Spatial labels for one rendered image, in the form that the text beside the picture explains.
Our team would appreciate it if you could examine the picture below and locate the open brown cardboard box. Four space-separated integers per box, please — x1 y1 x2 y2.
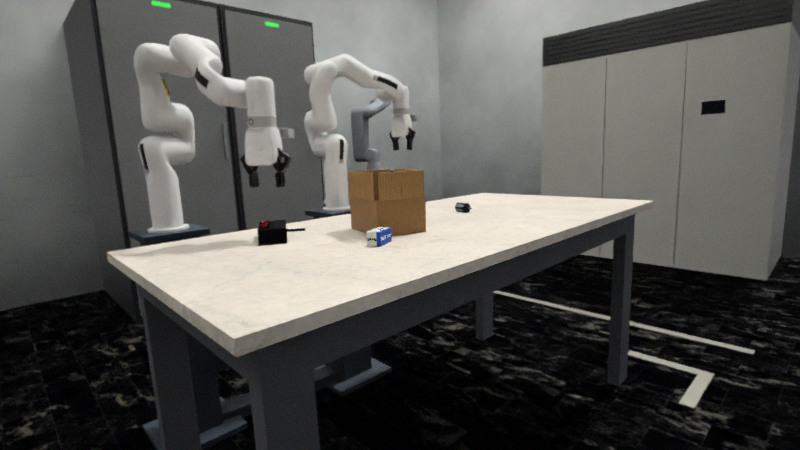
348 169 426 237

